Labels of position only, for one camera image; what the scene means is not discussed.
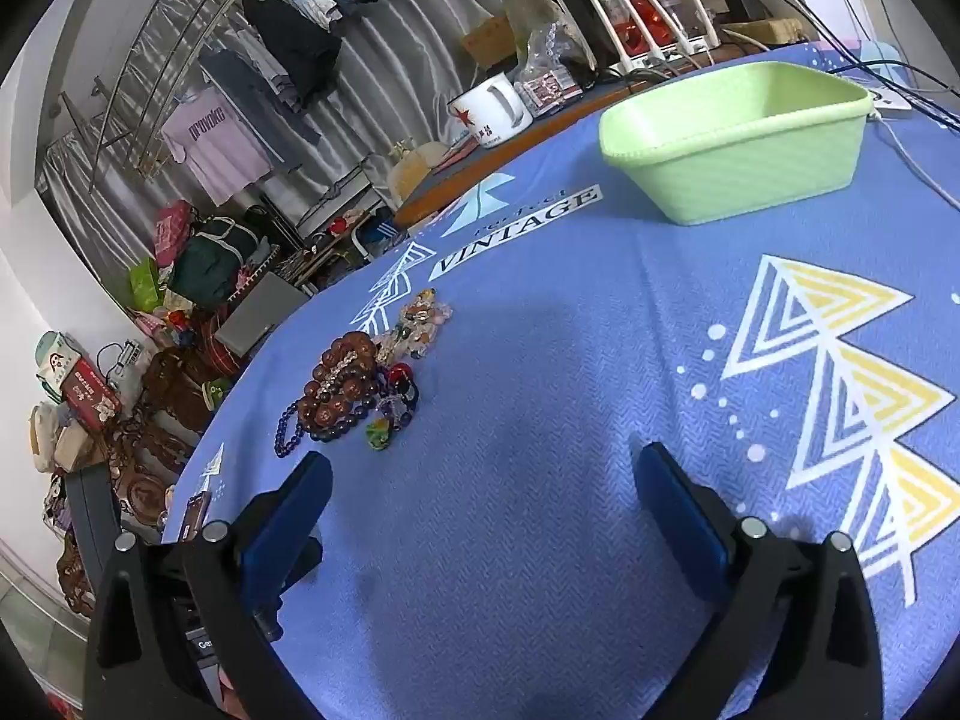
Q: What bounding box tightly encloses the brown cardboard box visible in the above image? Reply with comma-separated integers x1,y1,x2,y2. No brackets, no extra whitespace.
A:
459,11,518,65

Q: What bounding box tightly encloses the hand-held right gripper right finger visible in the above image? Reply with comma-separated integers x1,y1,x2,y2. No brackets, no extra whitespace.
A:
634,441,886,720

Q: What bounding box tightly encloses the red ornament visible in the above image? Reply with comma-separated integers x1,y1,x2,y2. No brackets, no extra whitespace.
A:
611,0,680,50

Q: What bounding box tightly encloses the blue printed tablecloth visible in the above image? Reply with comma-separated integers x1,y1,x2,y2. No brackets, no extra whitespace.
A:
161,41,960,720

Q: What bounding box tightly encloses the white enamel mug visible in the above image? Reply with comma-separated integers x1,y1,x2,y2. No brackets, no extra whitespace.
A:
446,80,533,149

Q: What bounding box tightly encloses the pink t-shirt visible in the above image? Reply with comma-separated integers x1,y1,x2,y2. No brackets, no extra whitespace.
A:
160,86,272,205

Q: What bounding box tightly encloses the black cable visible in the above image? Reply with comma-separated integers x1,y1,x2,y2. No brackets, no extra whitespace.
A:
742,0,960,125

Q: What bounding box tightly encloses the dark purple bead bracelet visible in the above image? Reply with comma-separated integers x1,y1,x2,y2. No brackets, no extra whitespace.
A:
274,397,376,458

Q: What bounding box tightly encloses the pastel colourful bead bracelet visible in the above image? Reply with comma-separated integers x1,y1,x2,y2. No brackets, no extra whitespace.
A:
397,289,455,338

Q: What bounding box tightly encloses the light blue hanging shirt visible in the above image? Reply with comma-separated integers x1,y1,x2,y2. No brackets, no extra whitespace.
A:
283,0,346,32

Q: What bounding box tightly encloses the light green plastic basket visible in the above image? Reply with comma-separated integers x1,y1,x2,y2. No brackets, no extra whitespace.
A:
598,62,875,226

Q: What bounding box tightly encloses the red snack box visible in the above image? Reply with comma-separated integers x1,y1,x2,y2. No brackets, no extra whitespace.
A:
60,360,121,432

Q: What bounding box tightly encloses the flat beige box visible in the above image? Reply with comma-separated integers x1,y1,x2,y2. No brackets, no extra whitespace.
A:
724,17,807,46

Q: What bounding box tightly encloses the bright green bag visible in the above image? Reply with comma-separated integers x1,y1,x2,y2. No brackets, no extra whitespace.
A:
129,259,162,312

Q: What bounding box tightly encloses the white cable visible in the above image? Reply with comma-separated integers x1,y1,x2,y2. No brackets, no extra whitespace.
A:
870,112,960,211

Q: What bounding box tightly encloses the metal clothes rack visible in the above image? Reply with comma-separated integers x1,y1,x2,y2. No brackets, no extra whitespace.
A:
90,0,361,196

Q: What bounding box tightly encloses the blue topped wooden table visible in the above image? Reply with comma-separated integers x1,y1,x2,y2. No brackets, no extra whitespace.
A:
394,41,758,230

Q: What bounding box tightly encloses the clear plastic bag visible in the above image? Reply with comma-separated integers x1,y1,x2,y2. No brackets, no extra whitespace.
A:
516,19,593,119

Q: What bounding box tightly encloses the white and green bag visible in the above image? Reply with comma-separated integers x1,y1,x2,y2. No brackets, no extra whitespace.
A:
34,331,83,398

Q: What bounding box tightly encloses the smartphone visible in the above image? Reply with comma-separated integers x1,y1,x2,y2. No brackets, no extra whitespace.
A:
180,491,213,541

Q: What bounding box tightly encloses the white charger device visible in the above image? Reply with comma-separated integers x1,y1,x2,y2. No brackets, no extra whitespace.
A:
866,86,916,121

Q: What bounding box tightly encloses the carved wooden furniture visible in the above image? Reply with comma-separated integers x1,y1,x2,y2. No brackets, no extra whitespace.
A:
105,345,226,541

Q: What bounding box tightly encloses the pink red bag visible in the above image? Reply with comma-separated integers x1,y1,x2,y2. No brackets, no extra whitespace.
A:
152,200,196,267

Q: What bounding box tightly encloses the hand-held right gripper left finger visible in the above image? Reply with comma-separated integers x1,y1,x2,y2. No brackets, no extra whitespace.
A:
84,452,335,720

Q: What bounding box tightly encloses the dark green duffel bag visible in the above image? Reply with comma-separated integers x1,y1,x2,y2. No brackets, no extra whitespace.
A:
166,216,269,308

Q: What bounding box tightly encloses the clear crystal bead bracelet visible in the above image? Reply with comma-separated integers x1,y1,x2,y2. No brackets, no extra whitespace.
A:
375,326,436,365

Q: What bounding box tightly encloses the grey hanging shirt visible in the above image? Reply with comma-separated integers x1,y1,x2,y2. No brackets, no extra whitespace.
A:
199,30,323,166

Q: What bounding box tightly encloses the colourful charm bracelet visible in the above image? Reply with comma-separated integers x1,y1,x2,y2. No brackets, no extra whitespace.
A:
382,362,421,421

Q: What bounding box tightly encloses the grey flat box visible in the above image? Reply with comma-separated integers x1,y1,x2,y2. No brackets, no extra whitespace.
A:
214,272,312,357

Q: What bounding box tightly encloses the white router with antennas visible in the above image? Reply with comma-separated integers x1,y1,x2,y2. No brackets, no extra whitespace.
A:
574,0,725,76

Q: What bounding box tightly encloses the brown wooden bead bracelet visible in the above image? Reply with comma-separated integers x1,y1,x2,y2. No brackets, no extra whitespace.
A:
296,379,368,442
319,331,380,391

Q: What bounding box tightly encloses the black monitor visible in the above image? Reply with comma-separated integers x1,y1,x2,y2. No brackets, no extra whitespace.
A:
514,0,601,68

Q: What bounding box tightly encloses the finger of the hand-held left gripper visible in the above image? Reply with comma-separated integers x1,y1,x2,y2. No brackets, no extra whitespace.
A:
279,529,325,605

